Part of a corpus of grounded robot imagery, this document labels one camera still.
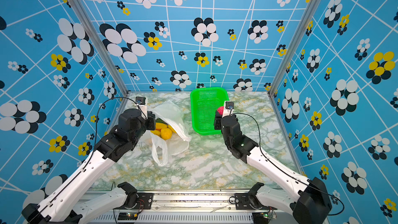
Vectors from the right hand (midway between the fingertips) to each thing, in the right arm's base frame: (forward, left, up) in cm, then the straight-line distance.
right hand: (222, 112), depth 77 cm
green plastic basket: (+31, +9, -27) cm, 42 cm away
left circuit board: (-41, +46, -27) cm, 67 cm away
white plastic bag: (-14, +31, -12) cm, 36 cm away
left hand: (-3, +33, +5) cm, 34 cm away
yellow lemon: (-1, +33, -19) cm, 38 cm away
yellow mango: (-9, +25, 0) cm, 26 cm away
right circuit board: (-41, -17, -27) cm, 52 cm away
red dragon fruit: (-2, +2, +4) cm, 5 cm away
